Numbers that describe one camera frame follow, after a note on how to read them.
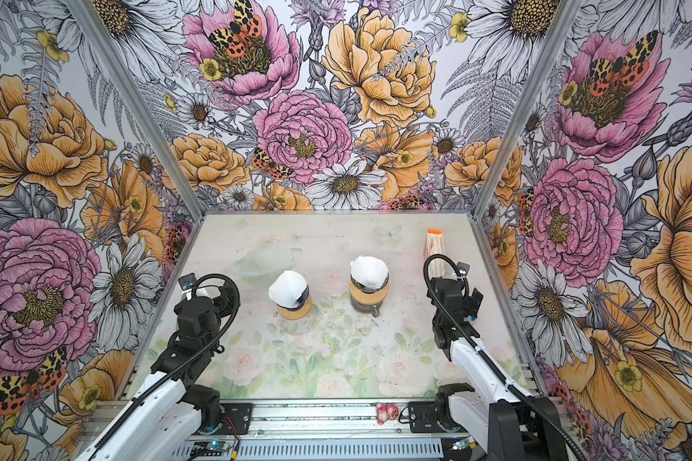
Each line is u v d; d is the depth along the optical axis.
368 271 0.83
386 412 0.73
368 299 0.87
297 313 0.81
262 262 1.06
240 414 0.75
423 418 0.74
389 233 1.15
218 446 0.71
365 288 0.86
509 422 0.43
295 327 0.90
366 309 0.92
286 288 0.82
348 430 0.73
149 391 0.51
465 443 0.71
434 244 0.99
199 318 0.59
